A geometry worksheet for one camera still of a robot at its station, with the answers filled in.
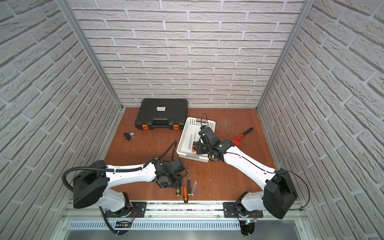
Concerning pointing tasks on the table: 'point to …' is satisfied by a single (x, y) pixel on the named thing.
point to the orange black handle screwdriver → (194, 146)
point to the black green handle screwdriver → (189, 193)
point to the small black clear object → (128, 136)
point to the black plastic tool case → (162, 113)
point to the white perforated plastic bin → (190, 136)
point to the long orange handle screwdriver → (185, 196)
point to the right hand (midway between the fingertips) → (198, 145)
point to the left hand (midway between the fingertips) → (180, 184)
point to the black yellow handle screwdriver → (178, 191)
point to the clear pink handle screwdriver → (195, 184)
